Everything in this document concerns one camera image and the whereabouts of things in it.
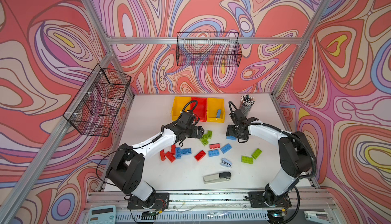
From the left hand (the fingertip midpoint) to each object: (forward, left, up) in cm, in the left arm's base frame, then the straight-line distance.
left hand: (196, 129), depth 88 cm
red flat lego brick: (-6, -11, -9) cm, 16 cm away
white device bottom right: (-41, -54, -8) cm, 69 cm away
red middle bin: (+28, -1, -12) cm, 30 cm away
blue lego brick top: (+16, -15, -8) cm, 24 cm away
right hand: (-1, -24, -8) cm, 25 cm away
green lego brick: (-15, -29, -9) cm, 34 cm away
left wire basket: (-2, +52, +17) cm, 54 cm away
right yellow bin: (+29, -13, -11) cm, 33 cm away
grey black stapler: (-25, -13, -6) cm, 28 cm away
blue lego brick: (-10, -10, -9) cm, 17 cm away
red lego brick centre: (-12, -2, -10) cm, 15 cm away
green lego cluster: (-2, -5, -8) cm, 9 cm away
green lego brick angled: (-11, -35, -9) cm, 38 cm away
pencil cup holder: (+14, -31, +6) cm, 34 cm away
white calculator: (-40, +44, -9) cm, 60 cm away
